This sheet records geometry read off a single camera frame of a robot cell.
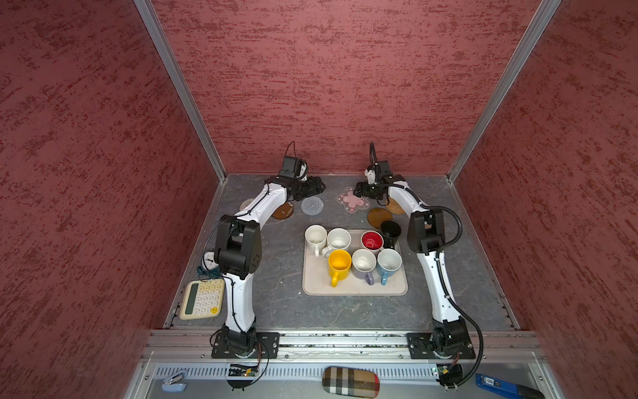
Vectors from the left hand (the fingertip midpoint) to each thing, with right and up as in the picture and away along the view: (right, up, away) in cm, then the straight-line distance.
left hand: (317, 192), depth 95 cm
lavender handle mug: (+18, -26, -6) cm, 32 cm away
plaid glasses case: (+10, -52, -30) cm, 61 cm away
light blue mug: (+27, -25, -7) cm, 37 cm away
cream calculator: (-38, -36, -14) cm, 55 cm away
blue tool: (+52, -54, -30) cm, 81 cm away
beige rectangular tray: (0, -33, -7) cm, 33 cm away
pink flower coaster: (+15, -4, +15) cm, 22 cm away
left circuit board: (-21, -54, -24) cm, 62 cm away
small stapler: (-39, -54, -28) cm, 72 cm away
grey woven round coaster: (-3, -6, +15) cm, 16 cm away
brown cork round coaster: (+26, -11, +12) cm, 31 cm away
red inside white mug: (+21, -19, -2) cm, 29 cm away
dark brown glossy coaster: (-15, -8, +11) cm, 20 cm away
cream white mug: (-1, -18, -1) cm, 18 cm away
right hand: (+20, -1, +17) cm, 26 cm away
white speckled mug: (+8, -18, -1) cm, 20 cm away
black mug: (+29, -15, 0) cm, 33 cm away
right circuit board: (+40, -54, -25) cm, 71 cm away
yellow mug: (+8, -28, -5) cm, 30 cm away
